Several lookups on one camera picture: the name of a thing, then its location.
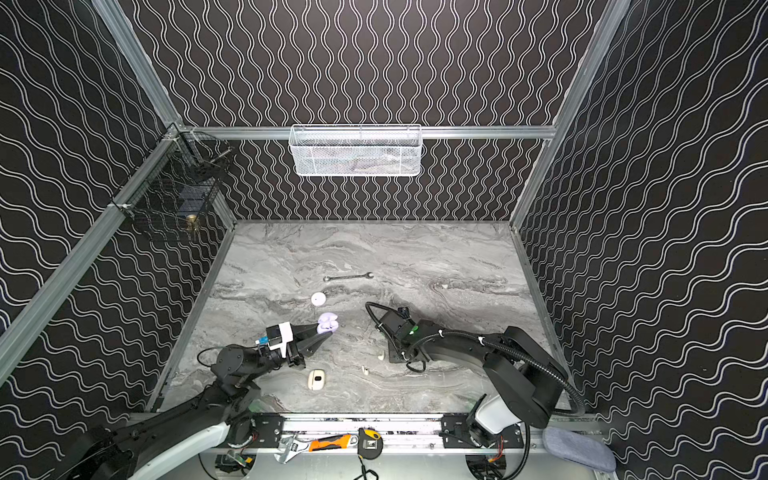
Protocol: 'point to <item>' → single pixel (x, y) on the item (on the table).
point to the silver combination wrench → (368, 275)
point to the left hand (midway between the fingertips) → (331, 331)
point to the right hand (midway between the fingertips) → (403, 353)
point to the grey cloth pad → (569, 445)
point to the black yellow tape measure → (370, 443)
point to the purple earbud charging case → (327, 322)
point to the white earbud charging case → (318, 298)
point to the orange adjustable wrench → (291, 445)
